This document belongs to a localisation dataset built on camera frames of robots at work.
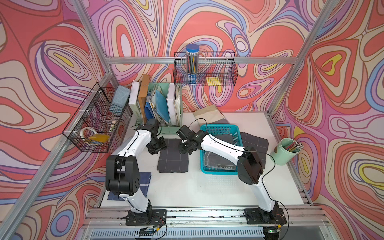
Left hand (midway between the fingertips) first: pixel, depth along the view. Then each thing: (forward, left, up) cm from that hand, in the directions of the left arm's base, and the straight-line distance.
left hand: (164, 149), depth 89 cm
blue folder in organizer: (+27, +3, +10) cm, 29 cm away
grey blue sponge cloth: (+17, +23, +25) cm, 38 cm away
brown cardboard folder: (+25, +12, +25) cm, 37 cm away
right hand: (-2, -11, -1) cm, 12 cm away
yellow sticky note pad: (+33, -30, +26) cm, 52 cm away
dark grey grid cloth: (-3, -3, -8) cm, 9 cm away
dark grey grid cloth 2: (+7, -63, -7) cm, 64 cm away
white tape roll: (-7, +33, +24) cm, 41 cm away
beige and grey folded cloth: (+36, -32, -7) cm, 49 cm away
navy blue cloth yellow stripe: (-16, +11, -8) cm, 21 cm away
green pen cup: (-5, -69, +6) cm, 69 cm away
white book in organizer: (+22, +17, +22) cm, 36 cm away
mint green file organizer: (+31, -5, +18) cm, 36 cm away
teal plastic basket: (+15, -45, +1) cm, 48 cm away
